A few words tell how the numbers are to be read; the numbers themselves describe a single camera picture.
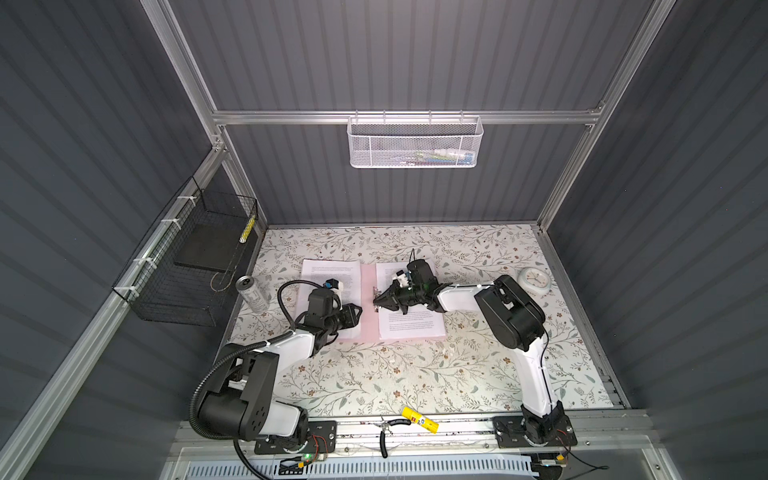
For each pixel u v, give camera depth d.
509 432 0.72
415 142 1.23
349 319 0.81
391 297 0.87
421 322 0.94
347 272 1.05
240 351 0.46
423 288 0.82
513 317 0.58
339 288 0.85
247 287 0.86
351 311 0.81
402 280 0.96
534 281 1.00
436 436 0.75
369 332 0.92
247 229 0.82
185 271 0.73
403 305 0.88
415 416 0.75
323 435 0.73
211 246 0.75
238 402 0.43
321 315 0.71
